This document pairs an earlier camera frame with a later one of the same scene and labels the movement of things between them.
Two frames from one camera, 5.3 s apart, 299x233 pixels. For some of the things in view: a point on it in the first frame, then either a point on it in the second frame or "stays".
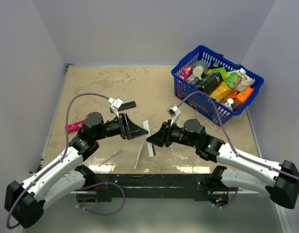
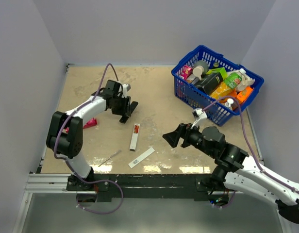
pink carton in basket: x=186 y=72 stays
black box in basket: x=208 y=83 stays
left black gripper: x=128 y=129 → x=125 y=110
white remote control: x=151 y=147 → x=134 y=137
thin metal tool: x=114 y=154 stays
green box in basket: x=222 y=71 stays
